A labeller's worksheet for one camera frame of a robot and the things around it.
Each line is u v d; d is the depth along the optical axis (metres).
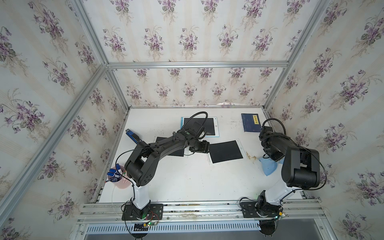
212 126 1.08
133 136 1.00
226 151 0.96
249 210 0.73
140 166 0.48
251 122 1.11
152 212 0.72
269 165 0.84
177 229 0.76
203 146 0.79
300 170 0.47
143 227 0.72
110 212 0.74
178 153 0.61
